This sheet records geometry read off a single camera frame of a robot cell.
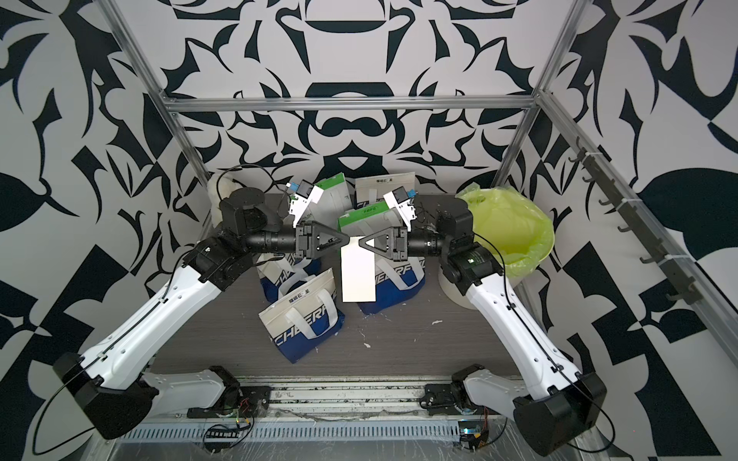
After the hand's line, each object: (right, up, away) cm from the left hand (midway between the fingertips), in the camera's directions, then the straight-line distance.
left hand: (345, 234), depth 58 cm
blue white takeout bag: (+6, +13, +34) cm, 37 cm away
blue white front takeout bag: (-11, -21, +12) cm, 27 cm away
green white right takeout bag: (+5, +3, +25) cm, 26 cm away
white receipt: (+3, -8, +2) cm, 9 cm away
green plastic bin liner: (+49, 0, +29) cm, 57 cm away
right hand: (+3, -2, +2) cm, 4 cm away
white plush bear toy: (-44, +15, +38) cm, 60 cm away
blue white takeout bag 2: (-19, -11, +21) cm, 31 cm away
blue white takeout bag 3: (+12, -13, +21) cm, 27 cm away
